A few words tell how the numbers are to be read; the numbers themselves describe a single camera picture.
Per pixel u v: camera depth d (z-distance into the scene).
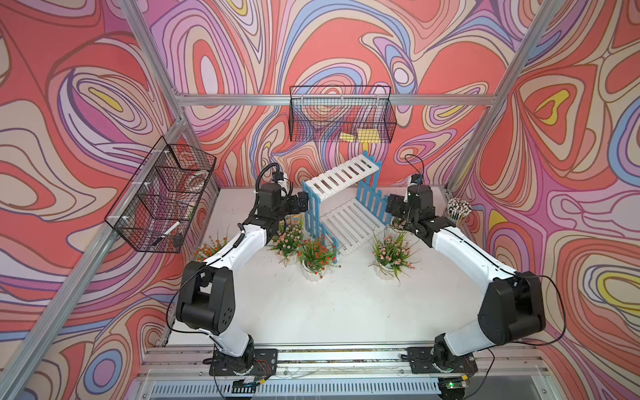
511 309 0.43
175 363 0.75
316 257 0.81
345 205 1.11
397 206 0.78
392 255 0.80
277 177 0.76
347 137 0.82
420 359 0.73
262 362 0.73
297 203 0.79
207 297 0.45
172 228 0.74
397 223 0.98
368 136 0.82
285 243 0.84
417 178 0.74
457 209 0.88
